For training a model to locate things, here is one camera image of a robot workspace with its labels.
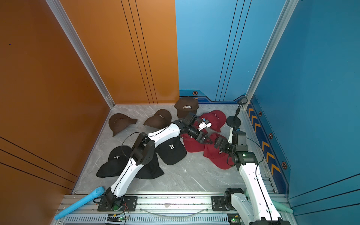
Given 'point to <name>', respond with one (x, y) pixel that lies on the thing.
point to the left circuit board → (113, 218)
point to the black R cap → (171, 151)
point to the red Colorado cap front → (217, 157)
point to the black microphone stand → (234, 121)
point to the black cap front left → (150, 170)
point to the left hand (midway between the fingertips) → (210, 139)
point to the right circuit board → (234, 219)
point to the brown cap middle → (161, 120)
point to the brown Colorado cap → (185, 105)
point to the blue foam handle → (98, 191)
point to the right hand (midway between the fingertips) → (222, 142)
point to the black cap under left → (118, 157)
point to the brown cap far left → (118, 121)
